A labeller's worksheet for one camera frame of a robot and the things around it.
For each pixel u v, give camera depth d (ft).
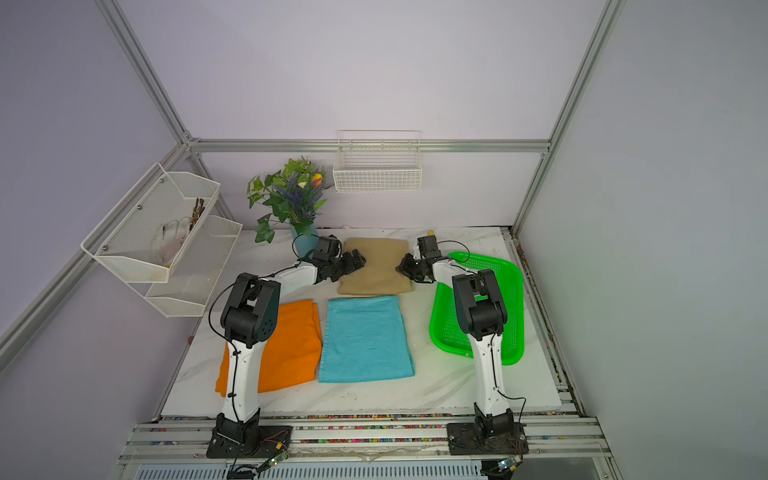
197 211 2.67
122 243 2.21
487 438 2.17
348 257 3.19
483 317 1.97
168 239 2.56
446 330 3.06
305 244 3.28
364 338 2.89
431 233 3.89
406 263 3.19
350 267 3.14
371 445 2.42
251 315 1.92
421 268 2.82
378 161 3.13
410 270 3.16
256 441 2.32
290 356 2.80
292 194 2.77
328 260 2.83
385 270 3.53
